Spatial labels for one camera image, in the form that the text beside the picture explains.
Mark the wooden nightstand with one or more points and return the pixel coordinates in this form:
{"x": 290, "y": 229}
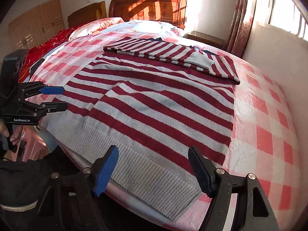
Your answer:
{"x": 206, "y": 39}

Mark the light blue floral quilt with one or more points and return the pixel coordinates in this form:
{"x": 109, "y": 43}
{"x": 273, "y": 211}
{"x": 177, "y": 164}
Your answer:
{"x": 147, "y": 26}

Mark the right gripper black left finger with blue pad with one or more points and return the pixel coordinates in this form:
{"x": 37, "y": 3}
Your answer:
{"x": 70, "y": 202}

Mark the black jacket with zipper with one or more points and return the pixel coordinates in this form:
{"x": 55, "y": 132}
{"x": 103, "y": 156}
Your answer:
{"x": 22, "y": 183}

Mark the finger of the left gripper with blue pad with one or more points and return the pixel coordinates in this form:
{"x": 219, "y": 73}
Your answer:
{"x": 43, "y": 90}

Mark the person's hand on gripper handle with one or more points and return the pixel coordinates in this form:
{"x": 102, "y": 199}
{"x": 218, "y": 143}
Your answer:
{"x": 15, "y": 136}

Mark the window with metal bars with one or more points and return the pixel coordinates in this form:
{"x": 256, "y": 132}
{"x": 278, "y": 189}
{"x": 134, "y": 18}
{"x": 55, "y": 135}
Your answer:
{"x": 282, "y": 14}

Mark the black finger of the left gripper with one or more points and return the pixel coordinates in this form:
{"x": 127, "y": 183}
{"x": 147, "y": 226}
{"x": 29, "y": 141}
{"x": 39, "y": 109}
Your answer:
{"x": 48, "y": 107}

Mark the dark brown wooden headboard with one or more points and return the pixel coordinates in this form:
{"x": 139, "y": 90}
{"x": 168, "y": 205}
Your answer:
{"x": 87, "y": 14}

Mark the red floral bedspread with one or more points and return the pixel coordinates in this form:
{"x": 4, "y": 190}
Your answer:
{"x": 37, "y": 52}

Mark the carved orange wooden headboard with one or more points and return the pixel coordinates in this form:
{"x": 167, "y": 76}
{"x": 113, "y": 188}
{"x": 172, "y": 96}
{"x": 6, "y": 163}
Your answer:
{"x": 168, "y": 11}

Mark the pink floral curtain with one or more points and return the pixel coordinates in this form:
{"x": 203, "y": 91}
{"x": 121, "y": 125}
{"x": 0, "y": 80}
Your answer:
{"x": 241, "y": 26}

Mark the red grey striped navy sweater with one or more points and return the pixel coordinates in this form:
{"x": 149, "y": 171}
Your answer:
{"x": 153, "y": 100}

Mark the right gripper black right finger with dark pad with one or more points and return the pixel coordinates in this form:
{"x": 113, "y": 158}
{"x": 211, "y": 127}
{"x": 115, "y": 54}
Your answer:
{"x": 252, "y": 209}

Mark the light wooden wardrobe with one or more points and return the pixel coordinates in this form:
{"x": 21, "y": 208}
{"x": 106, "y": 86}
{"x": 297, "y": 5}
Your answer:
{"x": 36, "y": 26}

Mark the pink floral pillow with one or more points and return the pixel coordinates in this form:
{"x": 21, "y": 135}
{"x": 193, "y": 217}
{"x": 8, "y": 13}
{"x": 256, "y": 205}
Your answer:
{"x": 94, "y": 26}

